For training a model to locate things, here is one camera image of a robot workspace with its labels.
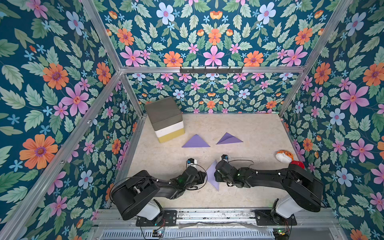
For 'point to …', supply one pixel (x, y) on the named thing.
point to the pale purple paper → (211, 171)
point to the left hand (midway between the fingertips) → (207, 176)
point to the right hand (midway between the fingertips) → (215, 175)
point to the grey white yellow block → (166, 118)
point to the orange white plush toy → (284, 156)
